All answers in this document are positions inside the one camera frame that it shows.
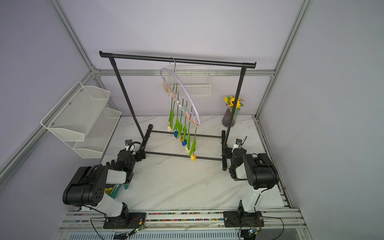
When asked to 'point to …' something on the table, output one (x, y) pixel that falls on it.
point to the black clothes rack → (225, 137)
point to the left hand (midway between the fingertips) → (136, 148)
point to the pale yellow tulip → (192, 152)
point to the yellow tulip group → (180, 129)
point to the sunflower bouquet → (230, 101)
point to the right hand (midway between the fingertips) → (234, 148)
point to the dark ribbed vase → (226, 118)
